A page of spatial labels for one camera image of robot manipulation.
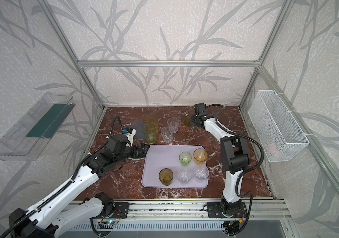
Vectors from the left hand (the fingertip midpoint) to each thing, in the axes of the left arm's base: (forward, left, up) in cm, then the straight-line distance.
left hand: (143, 146), depth 77 cm
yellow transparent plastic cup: (+2, -32, -14) cm, 35 cm away
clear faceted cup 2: (+19, -11, -16) cm, 27 cm away
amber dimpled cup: (-10, -12, -16) cm, 22 cm away
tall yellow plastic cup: (+37, +2, -20) cm, 42 cm away
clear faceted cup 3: (-9, -22, -17) cm, 30 cm away
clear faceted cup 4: (-8, -32, -17) cm, 37 cm away
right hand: (+25, -29, -7) cm, 39 cm away
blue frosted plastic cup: (+22, +9, -10) cm, 26 cm away
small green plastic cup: (+1, -23, -17) cm, 29 cm away
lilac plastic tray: (-3, -17, -19) cm, 25 cm away
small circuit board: (-31, +14, -19) cm, 39 cm away
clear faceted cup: (+28, -15, -15) cm, 36 cm away
